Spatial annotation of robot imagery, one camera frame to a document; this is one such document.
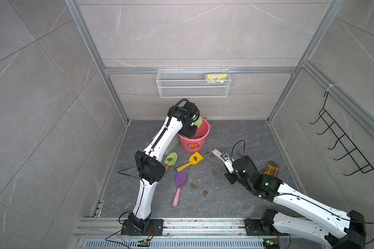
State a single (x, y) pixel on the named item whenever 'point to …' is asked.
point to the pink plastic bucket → (197, 144)
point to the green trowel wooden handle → (199, 123)
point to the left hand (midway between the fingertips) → (191, 132)
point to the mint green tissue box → (174, 142)
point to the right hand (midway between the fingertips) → (227, 164)
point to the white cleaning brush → (217, 153)
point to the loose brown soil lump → (205, 192)
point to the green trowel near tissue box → (171, 160)
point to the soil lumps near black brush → (240, 154)
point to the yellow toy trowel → (195, 158)
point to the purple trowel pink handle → (181, 180)
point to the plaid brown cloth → (272, 168)
